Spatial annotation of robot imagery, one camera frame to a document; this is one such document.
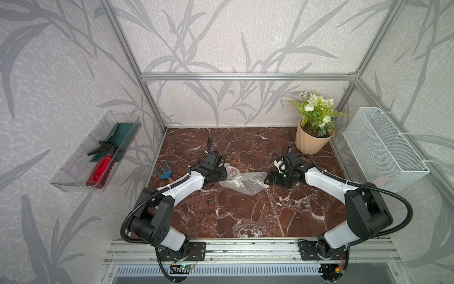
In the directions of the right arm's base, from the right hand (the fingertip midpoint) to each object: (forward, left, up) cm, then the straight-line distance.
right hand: (269, 181), depth 89 cm
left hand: (+4, +23, +1) cm, 23 cm away
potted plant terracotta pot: (+28, -28, +13) cm, 42 cm away
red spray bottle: (-11, +62, +31) cm, 70 cm away
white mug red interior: (+5, +18, +1) cm, 19 cm away
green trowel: (+5, +65, +27) cm, 70 cm away
